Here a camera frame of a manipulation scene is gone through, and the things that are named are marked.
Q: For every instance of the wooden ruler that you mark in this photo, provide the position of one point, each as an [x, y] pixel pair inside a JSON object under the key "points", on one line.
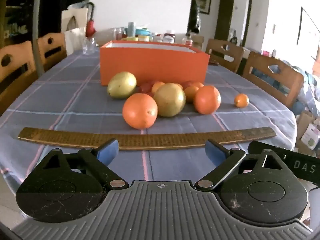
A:
{"points": [[75, 137]]}

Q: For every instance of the large orange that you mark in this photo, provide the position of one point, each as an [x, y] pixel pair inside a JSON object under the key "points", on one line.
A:
{"points": [[140, 111], [207, 100]]}

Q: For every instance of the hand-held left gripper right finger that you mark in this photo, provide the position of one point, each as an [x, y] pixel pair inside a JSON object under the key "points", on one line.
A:
{"points": [[213, 152]]}

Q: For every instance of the red tomato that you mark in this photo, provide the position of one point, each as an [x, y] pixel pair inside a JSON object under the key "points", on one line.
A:
{"points": [[145, 87]]}

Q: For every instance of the yellow-green lemon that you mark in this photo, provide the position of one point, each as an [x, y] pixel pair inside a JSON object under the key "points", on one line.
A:
{"points": [[122, 85], [170, 100]]}

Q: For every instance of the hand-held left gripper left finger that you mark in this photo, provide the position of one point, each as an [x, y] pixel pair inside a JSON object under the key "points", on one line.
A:
{"points": [[108, 151]]}

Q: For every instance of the red label white jar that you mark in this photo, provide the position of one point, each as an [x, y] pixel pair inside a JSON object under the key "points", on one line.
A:
{"points": [[169, 38]]}

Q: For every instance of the red umbrella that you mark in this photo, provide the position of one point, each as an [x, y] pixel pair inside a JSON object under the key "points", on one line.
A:
{"points": [[90, 27]]}

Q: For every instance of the clear drinking glass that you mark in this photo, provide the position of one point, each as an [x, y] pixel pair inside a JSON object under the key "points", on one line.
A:
{"points": [[89, 46]]}

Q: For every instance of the small orange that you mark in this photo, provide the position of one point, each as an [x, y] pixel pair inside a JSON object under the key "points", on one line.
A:
{"points": [[241, 100], [190, 93], [157, 86]]}

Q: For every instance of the black framed whiteboard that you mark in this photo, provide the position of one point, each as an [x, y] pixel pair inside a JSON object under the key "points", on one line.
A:
{"points": [[308, 27]]}

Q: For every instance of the white paper bag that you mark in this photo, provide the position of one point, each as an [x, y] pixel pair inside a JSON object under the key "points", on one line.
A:
{"points": [[75, 30]]}

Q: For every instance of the grey metal pole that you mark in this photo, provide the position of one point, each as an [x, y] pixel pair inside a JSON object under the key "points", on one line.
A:
{"points": [[37, 30]]}

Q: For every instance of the blue bottle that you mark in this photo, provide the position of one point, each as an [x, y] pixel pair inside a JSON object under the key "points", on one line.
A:
{"points": [[131, 29]]}

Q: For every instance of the orange cardboard box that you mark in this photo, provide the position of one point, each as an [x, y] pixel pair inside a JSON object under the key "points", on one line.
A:
{"points": [[155, 65]]}

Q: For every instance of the teal bowl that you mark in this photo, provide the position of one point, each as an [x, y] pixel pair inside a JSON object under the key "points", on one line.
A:
{"points": [[143, 32]]}

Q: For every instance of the wooden chair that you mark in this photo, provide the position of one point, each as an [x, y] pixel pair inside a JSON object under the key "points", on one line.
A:
{"points": [[225, 55], [15, 65], [272, 80], [51, 47]]}

